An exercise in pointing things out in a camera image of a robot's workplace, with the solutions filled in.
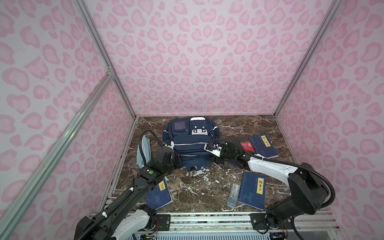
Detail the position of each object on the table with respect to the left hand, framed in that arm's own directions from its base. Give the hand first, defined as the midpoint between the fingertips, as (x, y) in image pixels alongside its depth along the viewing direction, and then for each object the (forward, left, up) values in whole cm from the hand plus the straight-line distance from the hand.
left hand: (184, 155), depth 79 cm
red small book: (+14, -41, -16) cm, 46 cm away
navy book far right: (+14, -51, -16) cm, 56 cm away
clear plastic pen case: (-17, -26, -15) cm, 34 cm away
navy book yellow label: (-14, -37, -15) cm, 42 cm away
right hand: (+5, -15, -3) cm, 16 cm away
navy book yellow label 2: (-16, +14, -16) cm, 26 cm away
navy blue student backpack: (+20, -2, -10) cm, 22 cm away
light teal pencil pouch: (+2, +20, +3) cm, 20 cm away
